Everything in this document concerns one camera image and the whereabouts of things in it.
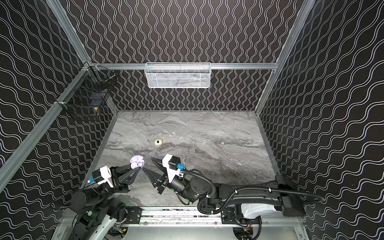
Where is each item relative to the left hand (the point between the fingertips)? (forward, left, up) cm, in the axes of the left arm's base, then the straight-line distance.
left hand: (137, 167), depth 54 cm
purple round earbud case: (+2, +1, +1) cm, 2 cm away
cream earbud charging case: (+33, +6, -32) cm, 47 cm away
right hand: (0, -4, +2) cm, 5 cm away
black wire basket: (+52, +48, -5) cm, 71 cm away
